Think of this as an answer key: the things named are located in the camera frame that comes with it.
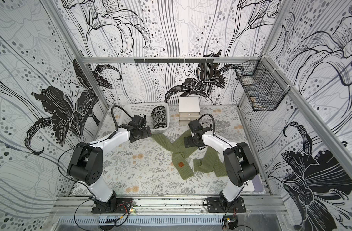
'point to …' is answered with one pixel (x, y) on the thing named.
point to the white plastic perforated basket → (135, 109)
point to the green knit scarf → (213, 165)
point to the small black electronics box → (231, 221)
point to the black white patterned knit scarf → (159, 116)
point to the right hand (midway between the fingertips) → (194, 141)
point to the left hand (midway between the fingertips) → (144, 136)
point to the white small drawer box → (189, 109)
